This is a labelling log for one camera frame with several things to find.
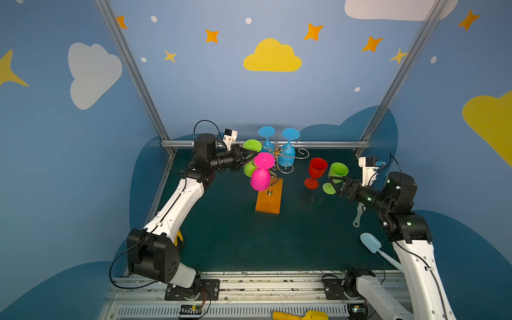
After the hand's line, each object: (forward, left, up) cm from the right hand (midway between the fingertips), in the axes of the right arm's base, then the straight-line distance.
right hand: (340, 176), depth 68 cm
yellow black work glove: (-13, +62, -31) cm, 71 cm away
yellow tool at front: (-37, +8, -32) cm, 50 cm away
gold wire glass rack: (+12, +22, -2) cm, 26 cm away
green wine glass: (+13, +31, +1) cm, 34 cm away
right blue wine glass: (+19, +17, -9) cm, 27 cm away
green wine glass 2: (+20, -8, -20) cm, 30 cm away
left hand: (+7, +29, +4) cm, 30 cm away
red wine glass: (+19, +1, -19) cm, 27 cm away
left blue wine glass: (+24, +26, -1) cm, 35 cm away
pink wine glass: (+4, +28, -7) cm, 29 cm away
